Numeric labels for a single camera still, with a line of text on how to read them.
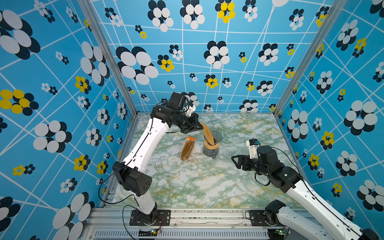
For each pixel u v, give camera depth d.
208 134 0.77
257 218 0.73
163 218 0.73
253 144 0.66
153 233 0.70
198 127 0.71
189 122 0.64
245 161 0.65
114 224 0.73
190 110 0.69
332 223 0.41
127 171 0.46
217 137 0.89
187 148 0.93
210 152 0.92
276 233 0.70
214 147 0.89
